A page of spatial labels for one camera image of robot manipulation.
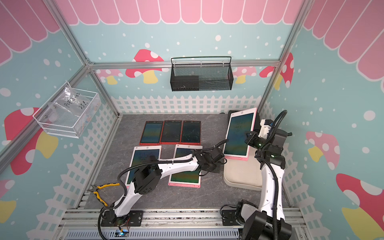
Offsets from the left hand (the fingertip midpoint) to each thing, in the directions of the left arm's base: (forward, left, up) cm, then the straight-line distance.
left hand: (217, 170), depth 88 cm
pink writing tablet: (+19, -12, +22) cm, 31 cm away
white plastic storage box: (-2, -17, -1) cm, 18 cm away
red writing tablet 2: (+30, +17, -2) cm, 34 cm away
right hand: (+11, -12, +24) cm, 29 cm away
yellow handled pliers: (-12, +69, -2) cm, 70 cm away
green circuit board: (-31, +48, -5) cm, 58 cm away
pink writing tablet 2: (+10, +48, -3) cm, 49 cm away
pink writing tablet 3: (-5, +18, -2) cm, 19 cm away
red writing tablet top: (+29, +46, -3) cm, 54 cm away
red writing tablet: (+29, +32, -3) cm, 43 cm away
